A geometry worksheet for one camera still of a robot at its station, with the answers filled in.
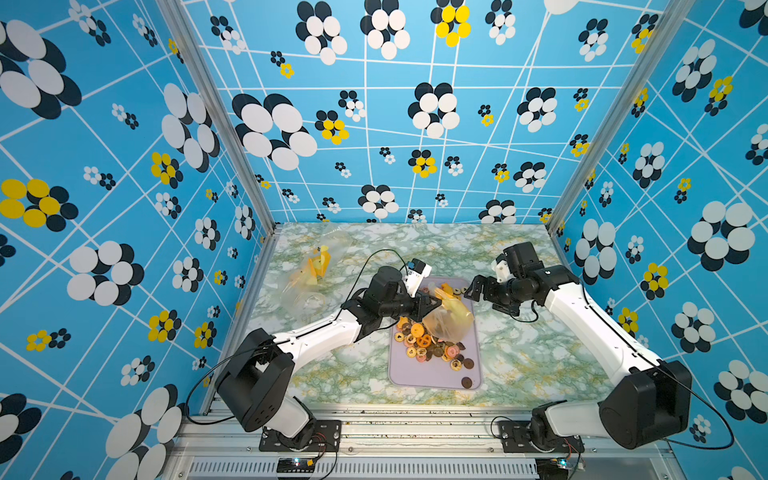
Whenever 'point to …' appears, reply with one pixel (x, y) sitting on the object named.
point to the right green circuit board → (552, 468)
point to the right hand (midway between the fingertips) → (482, 297)
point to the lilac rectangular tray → (407, 372)
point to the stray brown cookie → (466, 382)
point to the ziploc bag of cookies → (326, 256)
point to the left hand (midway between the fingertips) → (445, 300)
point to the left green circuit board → (295, 465)
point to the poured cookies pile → (422, 346)
